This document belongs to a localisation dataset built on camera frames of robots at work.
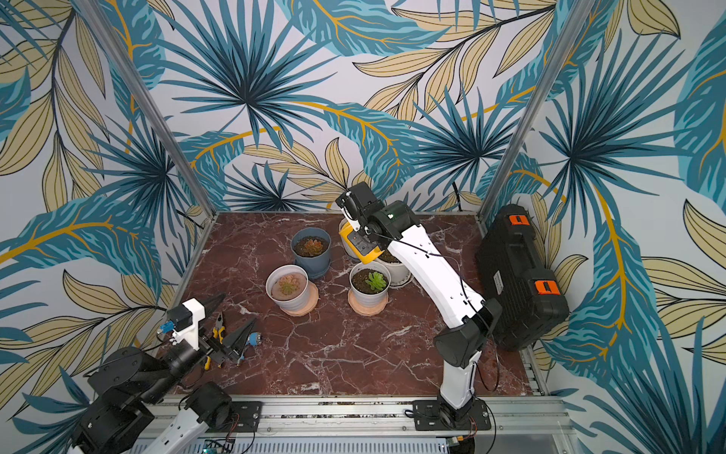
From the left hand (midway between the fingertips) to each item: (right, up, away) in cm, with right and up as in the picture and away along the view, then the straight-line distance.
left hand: (240, 311), depth 59 cm
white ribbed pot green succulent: (+19, +14, +45) cm, 51 cm away
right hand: (+27, +17, +17) cm, 37 cm away
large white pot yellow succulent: (+38, +3, +35) cm, 52 cm away
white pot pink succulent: (+3, +1, +26) cm, 27 cm away
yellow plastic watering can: (+20, +17, +17) cm, 32 cm away
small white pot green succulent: (+27, 0, +29) cm, 39 cm away
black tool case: (+66, +1, +8) cm, 66 cm away
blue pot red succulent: (+8, +12, +36) cm, 39 cm away
